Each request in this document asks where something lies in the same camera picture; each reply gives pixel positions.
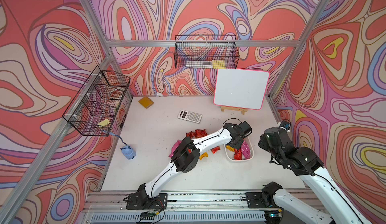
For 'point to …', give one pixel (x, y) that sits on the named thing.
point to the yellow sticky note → (104, 122)
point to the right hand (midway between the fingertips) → (265, 142)
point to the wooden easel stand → (242, 110)
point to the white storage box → (230, 154)
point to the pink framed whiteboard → (240, 88)
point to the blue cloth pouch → (129, 153)
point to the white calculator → (190, 116)
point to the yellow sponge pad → (146, 102)
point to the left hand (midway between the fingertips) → (236, 144)
